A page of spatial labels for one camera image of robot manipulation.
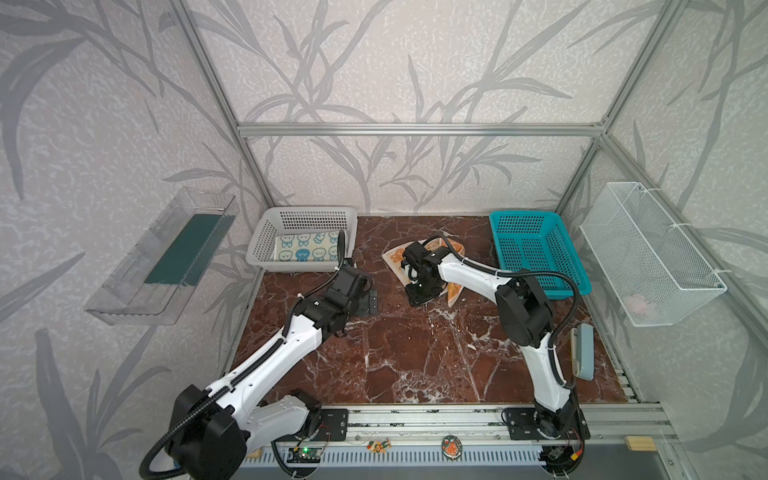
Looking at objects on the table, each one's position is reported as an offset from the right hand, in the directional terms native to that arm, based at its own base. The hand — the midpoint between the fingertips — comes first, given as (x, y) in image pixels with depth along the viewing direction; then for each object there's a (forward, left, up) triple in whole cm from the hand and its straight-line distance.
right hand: (415, 291), depth 96 cm
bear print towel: (+18, +39, +2) cm, 43 cm away
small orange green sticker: (-41, +10, -1) cm, 43 cm away
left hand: (-6, +15, +13) cm, 20 cm away
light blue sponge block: (-20, -46, +2) cm, 50 cm away
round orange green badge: (-41, -8, -2) cm, 42 cm away
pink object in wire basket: (-14, -54, +18) cm, 58 cm away
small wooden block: (-41, -53, -2) cm, 67 cm away
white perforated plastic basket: (+15, +53, +4) cm, 56 cm away
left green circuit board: (-43, +28, -3) cm, 51 cm away
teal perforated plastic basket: (+23, -46, -2) cm, 52 cm away
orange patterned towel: (+13, +7, -2) cm, 15 cm away
